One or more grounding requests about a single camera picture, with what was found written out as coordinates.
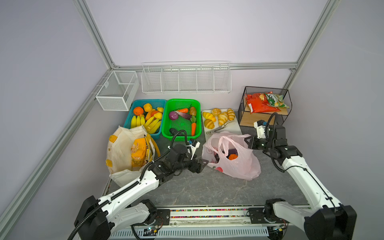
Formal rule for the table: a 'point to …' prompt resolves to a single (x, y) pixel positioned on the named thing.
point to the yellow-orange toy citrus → (147, 107)
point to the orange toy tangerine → (138, 111)
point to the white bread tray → (233, 126)
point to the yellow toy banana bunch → (151, 125)
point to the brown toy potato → (192, 111)
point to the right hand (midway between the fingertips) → (246, 140)
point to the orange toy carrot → (193, 128)
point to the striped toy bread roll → (209, 124)
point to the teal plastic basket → (154, 103)
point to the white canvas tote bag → (118, 160)
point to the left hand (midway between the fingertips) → (201, 160)
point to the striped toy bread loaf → (209, 116)
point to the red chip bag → (258, 102)
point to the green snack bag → (276, 100)
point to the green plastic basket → (184, 112)
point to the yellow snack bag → (138, 152)
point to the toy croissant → (222, 118)
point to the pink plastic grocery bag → (228, 153)
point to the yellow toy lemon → (158, 115)
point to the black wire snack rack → (246, 118)
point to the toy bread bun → (216, 111)
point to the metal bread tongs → (209, 132)
